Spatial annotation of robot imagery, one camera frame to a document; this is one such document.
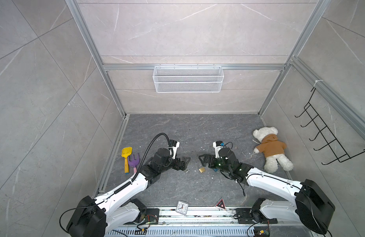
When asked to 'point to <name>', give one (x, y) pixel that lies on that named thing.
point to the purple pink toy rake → (134, 163)
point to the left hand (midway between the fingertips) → (183, 153)
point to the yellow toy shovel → (125, 153)
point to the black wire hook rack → (332, 144)
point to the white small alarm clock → (182, 207)
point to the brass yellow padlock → (201, 170)
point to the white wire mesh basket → (188, 79)
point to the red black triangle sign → (221, 204)
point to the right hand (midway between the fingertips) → (204, 156)
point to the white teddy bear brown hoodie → (272, 148)
